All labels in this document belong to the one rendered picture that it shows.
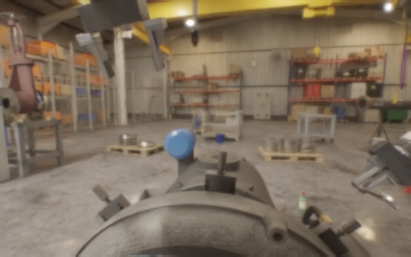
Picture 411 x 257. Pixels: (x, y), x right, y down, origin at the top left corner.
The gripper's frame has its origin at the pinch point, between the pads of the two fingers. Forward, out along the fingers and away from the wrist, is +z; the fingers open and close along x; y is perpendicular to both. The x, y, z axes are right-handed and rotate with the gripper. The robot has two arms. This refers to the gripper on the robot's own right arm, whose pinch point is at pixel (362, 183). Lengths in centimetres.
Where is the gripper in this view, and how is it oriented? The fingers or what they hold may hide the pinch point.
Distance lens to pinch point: 80.1
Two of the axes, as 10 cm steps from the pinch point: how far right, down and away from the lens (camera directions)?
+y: 2.8, 0.8, 9.6
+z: -7.6, 6.3, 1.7
